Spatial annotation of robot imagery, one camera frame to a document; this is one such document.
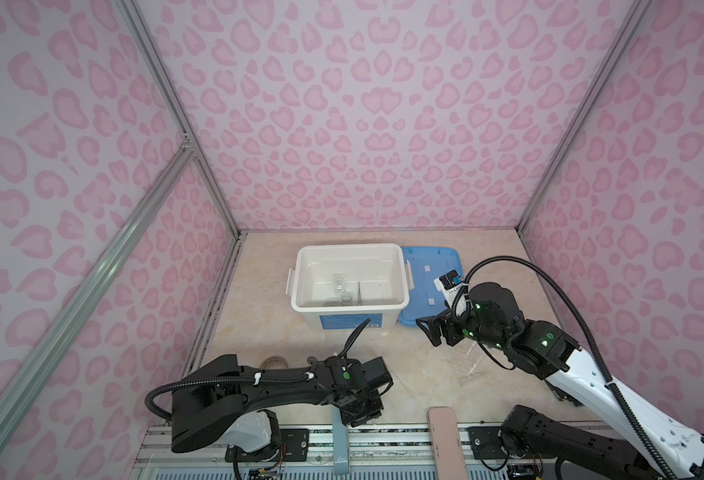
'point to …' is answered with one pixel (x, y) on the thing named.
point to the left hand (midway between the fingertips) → (383, 417)
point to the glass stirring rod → (404, 386)
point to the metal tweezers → (359, 302)
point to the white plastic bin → (385, 282)
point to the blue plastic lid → (429, 264)
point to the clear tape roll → (274, 362)
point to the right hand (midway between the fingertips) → (432, 312)
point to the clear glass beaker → (339, 281)
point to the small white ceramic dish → (347, 298)
